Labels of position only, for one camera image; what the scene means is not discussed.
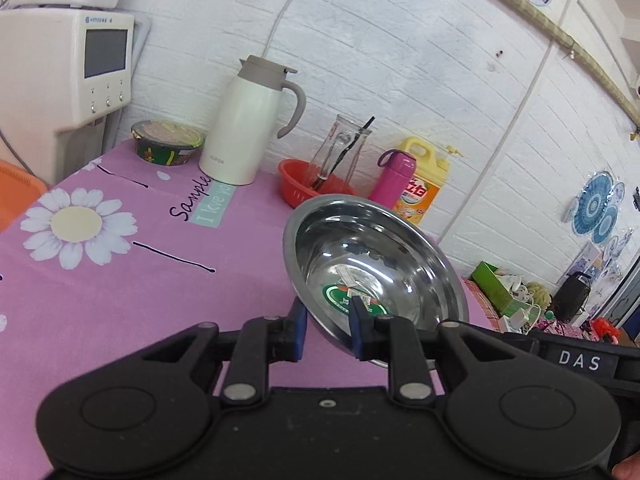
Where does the stainless steel bowl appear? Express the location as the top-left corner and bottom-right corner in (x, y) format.
(282, 194), (469, 353)

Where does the right hand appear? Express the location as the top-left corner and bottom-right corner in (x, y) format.
(612, 454), (640, 480)

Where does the black speaker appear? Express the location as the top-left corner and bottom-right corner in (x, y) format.
(550, 271), (591, 322)

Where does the green box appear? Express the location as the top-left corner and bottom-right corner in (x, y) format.
(471, 261), (542, 333)

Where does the blue paper fan decoration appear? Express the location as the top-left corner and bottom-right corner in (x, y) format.
(562, 171), (626, 246)

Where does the pink thermos bottle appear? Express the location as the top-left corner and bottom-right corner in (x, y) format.
(369, 150), (416, 209)

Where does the pink floral tablecloth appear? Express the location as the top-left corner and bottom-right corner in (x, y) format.
(0, 138), (501, 480)

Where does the red plastic basket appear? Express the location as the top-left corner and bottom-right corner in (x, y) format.
(278, 159), (356, 208)

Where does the yellow dish soap bottle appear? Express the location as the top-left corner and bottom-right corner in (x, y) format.
(393, 136), (462, 226)

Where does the white thermos jug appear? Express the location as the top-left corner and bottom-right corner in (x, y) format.
(198, 55), (307, 186)

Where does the instant noodle cup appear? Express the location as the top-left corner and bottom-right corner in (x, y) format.
(131, 119), (205, 166)

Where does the orange chair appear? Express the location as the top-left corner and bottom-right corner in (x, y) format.
(0, 160), (48, 231)

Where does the white water dispenser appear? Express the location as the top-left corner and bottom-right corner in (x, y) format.
(1, 8), (134, 185)

